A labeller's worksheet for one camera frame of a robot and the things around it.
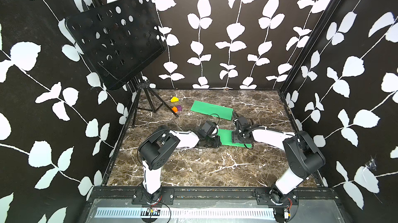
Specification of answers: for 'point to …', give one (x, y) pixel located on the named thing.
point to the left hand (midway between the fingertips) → (222, 142)
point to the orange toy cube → (174, 109)
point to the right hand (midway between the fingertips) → (235, 136)
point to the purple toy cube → (179, 107)
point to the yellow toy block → (174, 99)
